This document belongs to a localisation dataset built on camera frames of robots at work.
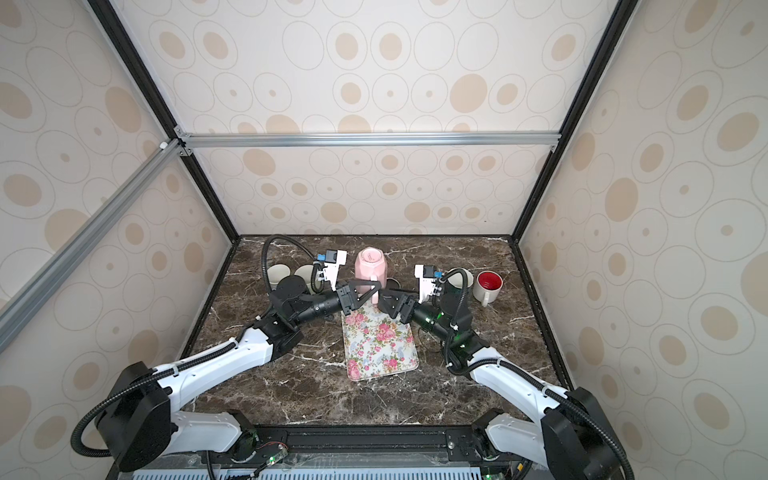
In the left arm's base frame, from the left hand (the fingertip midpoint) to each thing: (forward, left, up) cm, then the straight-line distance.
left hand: (384, 289), depth 64 cm
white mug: (+19, -33, -28) cm, 47 cm away
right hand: (+4, 0, -8) cm, 9 cm away
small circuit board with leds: (-28, +25, -31) cm, 48 cm away
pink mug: (+6, +3, +1) cm, 7 cm away
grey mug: (+23, +37, -26) cm, 51 cm away
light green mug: (+23, +27, -25) cm, 43 cm away
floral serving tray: (+1, +3, -33) cm, 33 cm away
